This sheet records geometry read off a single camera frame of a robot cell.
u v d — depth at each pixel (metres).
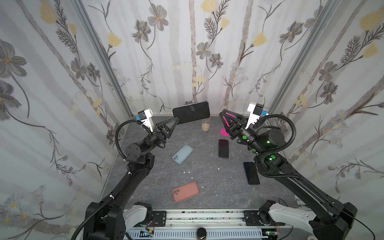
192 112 0.57
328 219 0.39
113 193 0.45
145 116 0.54
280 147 0.43
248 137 0.52
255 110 0.48
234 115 0.54
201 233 0.63
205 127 1.08
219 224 0.73
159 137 0.54
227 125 0.54
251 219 0.73
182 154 0.99
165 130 0.56
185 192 0.83
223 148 1.00
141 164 0.56
